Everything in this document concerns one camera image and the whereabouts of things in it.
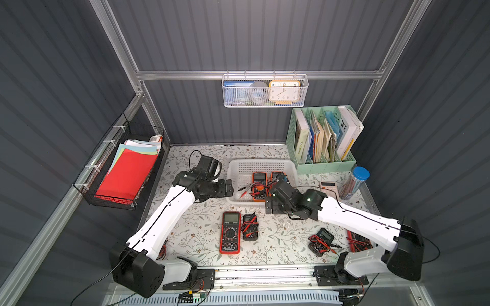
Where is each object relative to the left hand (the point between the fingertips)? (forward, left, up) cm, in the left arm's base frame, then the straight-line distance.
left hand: (221, 190), depth 78 cm
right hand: (-4, -23, -4) cm, 24 cm away
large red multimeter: (-12, -3, -16) cm, 20 cm away
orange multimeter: (+18, -25, -15) cm, 34 cm away
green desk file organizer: (+29, -45, +2) cm, 54 cm away
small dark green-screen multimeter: (-17, -41, -15) cm, 47 cm away
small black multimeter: (-10, -12, -15) cm, 21 cm away
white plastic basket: (+20, -7, -15) cm, 26 cm away
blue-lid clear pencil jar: (+6, -58, -5) cm, 59 cm away
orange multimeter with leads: (+10, -17, -12) cm, 23 cm away
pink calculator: (+14, -55, -18) cm, 60 cm away
